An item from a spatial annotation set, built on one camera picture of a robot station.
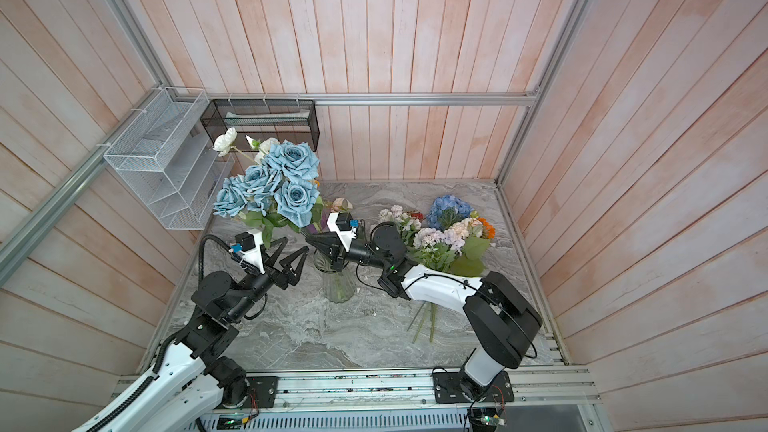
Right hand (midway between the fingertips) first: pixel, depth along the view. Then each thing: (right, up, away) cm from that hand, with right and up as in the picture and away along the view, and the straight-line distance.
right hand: (308, 241), depth 69 cm
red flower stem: (+31, +5, +34) cm, 46 cm away
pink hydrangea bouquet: (+40, -5, +20) cm, 45 cm away
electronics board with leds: (+42, -43, +2) cm, 61 cm away
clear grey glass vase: (+5, -15, +16) cm, 22 cm away
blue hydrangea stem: (+40, +7, +32) cm, 52 cm away
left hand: (-3, -2, +1) cm, 3 cm away
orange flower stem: (+54, 0, +29) cm, 62 cm away
